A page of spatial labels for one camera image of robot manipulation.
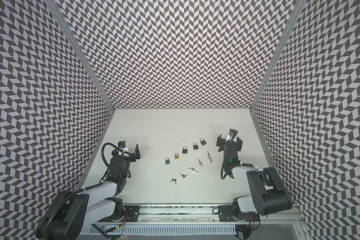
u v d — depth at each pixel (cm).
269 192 43
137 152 80
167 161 91
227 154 68
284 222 74
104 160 62
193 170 87
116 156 79
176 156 94
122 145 72
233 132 77
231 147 74
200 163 91
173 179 84
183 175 86
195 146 96
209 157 93
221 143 82
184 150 95
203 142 99
